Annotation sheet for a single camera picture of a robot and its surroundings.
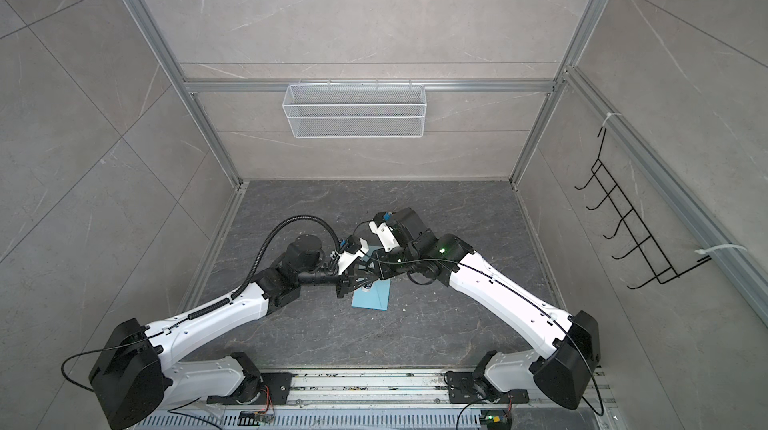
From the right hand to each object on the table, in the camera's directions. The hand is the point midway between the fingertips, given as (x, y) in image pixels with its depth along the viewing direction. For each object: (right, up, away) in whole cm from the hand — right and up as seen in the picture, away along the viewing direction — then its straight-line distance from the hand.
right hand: (370, 263), depth 72 cm
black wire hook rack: (+59, +1, -14) cm, 61 cm away
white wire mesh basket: (-8, +47, +28) cm, 55 cm away
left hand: (+1, -1, +1) cm, 1 cm away
